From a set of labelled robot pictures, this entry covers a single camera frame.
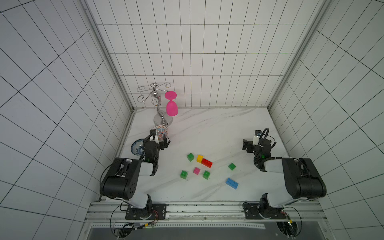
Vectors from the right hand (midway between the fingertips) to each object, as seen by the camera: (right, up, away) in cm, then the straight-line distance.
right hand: (253, 137), depth 95 cm
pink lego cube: (-37, -18, -10) cm, 43 cm away
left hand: (-63, +1, -1) cm, 63 cm away
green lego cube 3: (-32, -20, -12) cm, 39 cm away
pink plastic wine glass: (-53, +20, +1) cm, 57 cm away
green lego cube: (-16, -16, -8) cm, 24 cm away
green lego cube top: (-41, -11, -6) cm, 43 cm away
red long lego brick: (-31, -15, -6) cm, 35 cm away
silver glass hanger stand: (-64, +28, -5) cm, 70 cm away
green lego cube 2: (-45, -19, -13) cm, 50 cm away
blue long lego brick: (-18, -24, -14) cm, 33 cm away
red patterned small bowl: (-62, +4, +8) cm, 63 cm away
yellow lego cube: (-35, -12, -8) cm, 38 cm away
